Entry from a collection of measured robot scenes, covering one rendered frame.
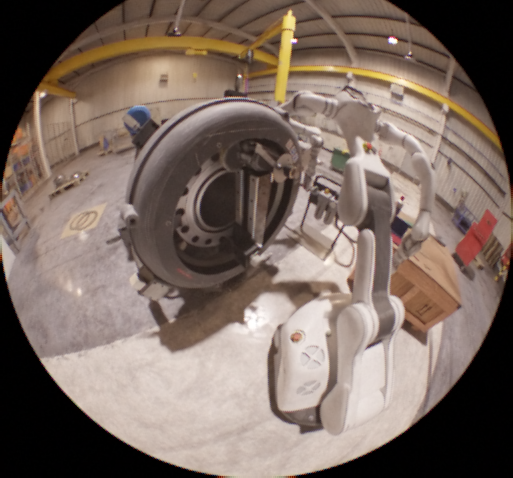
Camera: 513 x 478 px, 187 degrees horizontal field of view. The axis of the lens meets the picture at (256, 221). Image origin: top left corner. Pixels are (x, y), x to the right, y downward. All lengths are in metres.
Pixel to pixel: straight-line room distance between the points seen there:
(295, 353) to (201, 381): 0.55
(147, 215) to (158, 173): 0.09
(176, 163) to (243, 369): 0.92
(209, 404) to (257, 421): 0.25
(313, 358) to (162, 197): 0.65
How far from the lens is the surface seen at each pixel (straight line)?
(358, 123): 0.71
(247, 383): 0.94
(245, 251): 0.57
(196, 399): 0.99
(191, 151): 0.35
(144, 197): 0.35
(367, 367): 0.66
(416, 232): 0.72
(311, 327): 0.63
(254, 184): 0.48
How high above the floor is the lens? 0.93
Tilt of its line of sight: 39 degrees down
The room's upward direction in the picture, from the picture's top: 7 degrees clockwise
